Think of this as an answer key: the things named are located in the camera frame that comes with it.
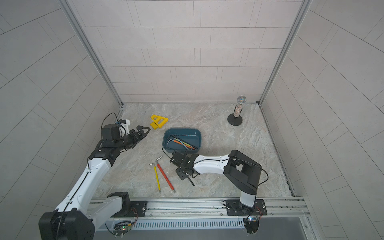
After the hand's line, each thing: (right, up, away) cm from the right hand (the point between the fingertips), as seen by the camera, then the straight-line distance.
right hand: (182, 173), depth 85 cm
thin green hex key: (-1, +16, +8) cm, 18 cm away
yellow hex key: (-14, 0, -4) cm, 15 cm away
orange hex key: (-2, +16, +8) cm, 18 cm away
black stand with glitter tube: (+35, +31, +20) cm, 51 cm away
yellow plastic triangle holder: (-19, +29, +20) cm, 40 cm away
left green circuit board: (-25, -16, -20) cm, 36 cm away
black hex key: (+6, -3, -6) cm, 10 cm away
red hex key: (-10, 0, -3) cm, 10 cm away
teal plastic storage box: (-6, +14, +7) cm, 17 cm away
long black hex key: (+5, +15, +7) cm, 17 cm away
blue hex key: (-1, +16, +8) cm, 18 cm away
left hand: (-17, +25, -7) cm, 31 cm away
